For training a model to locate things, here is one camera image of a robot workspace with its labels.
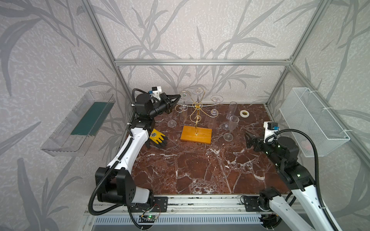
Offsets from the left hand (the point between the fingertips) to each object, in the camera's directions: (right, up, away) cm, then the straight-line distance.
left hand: (181, 97), depth 69 cm
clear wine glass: (-11, -15, +39) cm, 43 cm away
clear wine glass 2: (+31, -5, +23) cm, 39 cm away
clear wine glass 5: (+19, 0, +10) cm, 21 cm away
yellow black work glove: (-19, -25, +27) cm, 42 cm away
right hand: (+36, -17, +1) cm, 40 cm away
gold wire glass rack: (+8, -22, +30) cm, 38 cm away
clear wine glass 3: (+33, -14, +28) cm, 46 cm away
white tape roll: (+47, -7, +46) cm, 66 cm away
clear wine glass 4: (+9, +5, +12) cm, 16 cm away
